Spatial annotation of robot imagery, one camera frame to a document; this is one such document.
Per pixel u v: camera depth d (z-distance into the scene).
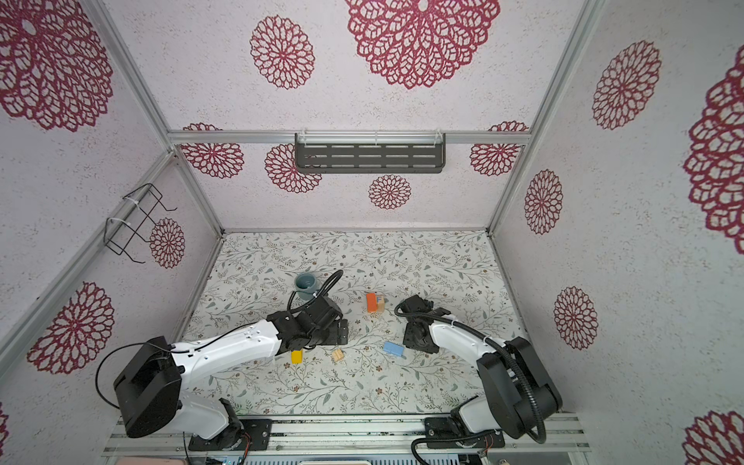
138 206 0.78
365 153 0.94
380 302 0.97
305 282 1.00
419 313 0.71
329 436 0.75
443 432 0.73
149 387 0.42
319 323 0.64
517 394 0.43
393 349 0.88
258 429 0.75
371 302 0.97
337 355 0.87
